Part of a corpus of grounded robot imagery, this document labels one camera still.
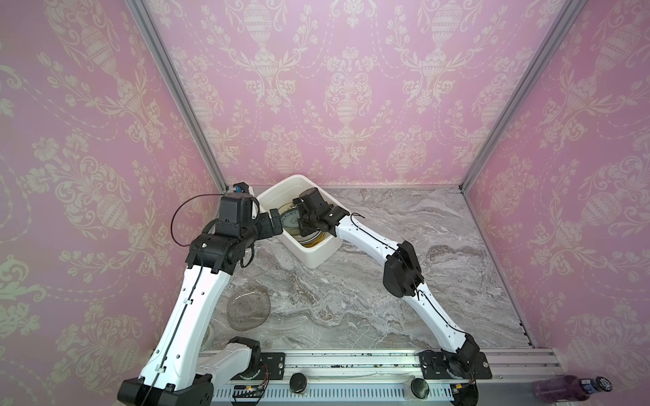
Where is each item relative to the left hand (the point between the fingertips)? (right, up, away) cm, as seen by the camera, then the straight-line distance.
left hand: (267, 219), depth 70 cm
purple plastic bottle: (+78, -43, -7) cm, 90 cm away
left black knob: (+10, -41, -7) cm, 43 cm away
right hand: (+3, +3, +24) cm, 24 cm away
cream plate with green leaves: (-1, +4, +35) cm, 35 cm away
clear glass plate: (-10, -31, +15) cm, 36 cm away
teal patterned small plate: (+1, -1, +32) cm, 32 cm away
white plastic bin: (-3, +9, +31) cm, 32 cm away
